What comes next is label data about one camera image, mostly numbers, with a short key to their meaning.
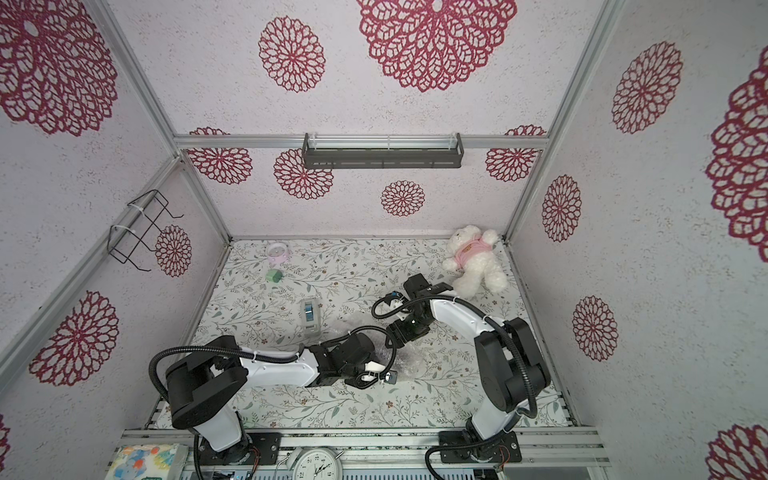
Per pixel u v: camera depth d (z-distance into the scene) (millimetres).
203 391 449
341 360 671
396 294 828
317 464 687
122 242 727
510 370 456
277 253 1130
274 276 1062
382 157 922
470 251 1058
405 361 834
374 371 741
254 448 730
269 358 519
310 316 947
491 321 496
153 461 674
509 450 726
